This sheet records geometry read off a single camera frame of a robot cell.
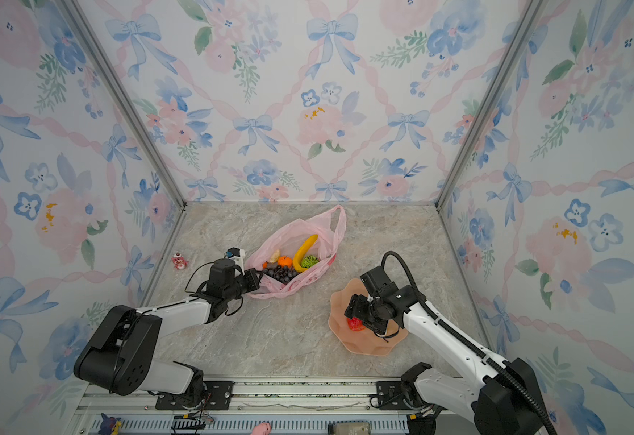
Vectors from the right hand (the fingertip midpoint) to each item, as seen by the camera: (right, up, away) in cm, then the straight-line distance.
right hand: (352, 316), depth 81 cm
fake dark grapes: (-23, +11, +14) cm, 29 cm away
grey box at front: (-2, -23, -14) cm, 27 cm away
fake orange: (-22, +14, +17) cm, 32 cm away
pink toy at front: (-24, -25, -12) cm, 36 cm away
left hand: (-28, +12, +10) cm, 32 cm away
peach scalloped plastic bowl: (+4, -8, +2) cm, 10 cm away
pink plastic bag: (-6, +26, +15) cm, 31 cm away
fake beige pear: (-25, +16, +15) cm, 34 cm away
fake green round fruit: (-13, +15, +14) cm, 24 cm away
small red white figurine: (-60, +14, +17) cm, 64 cm away
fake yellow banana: (-14, +20, +23) cm, 34 cm away
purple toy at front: (-61, -22, -15) cm, 66 cm away
